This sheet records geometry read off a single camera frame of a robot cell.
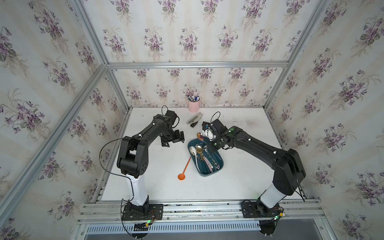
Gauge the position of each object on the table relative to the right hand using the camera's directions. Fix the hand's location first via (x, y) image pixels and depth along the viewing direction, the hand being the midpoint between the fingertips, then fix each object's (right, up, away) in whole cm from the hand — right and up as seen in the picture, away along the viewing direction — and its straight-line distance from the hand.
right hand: (212, 145), depth 85 cm
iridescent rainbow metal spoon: (-7, +5, +2) cm, 9 cm away
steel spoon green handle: (+1, -10, +4) cm, 11 cm away
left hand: (-19, +1, +6) cm, 20 cm away
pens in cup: (-12, +32, +28) cm, 44 cm away
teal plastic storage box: (-4, -15, 0) cm, 15 cm away
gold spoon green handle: (-7, -4, +8) cm, 11 cm away
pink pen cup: (-10, +25, +31) cm, 41 cm away
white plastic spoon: (-11, -5, +7) cm, 14 cm away
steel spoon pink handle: (-1, -12, +2) cm, 13 cm away
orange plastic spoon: (-18, -18, -2) cm, 25 cm away
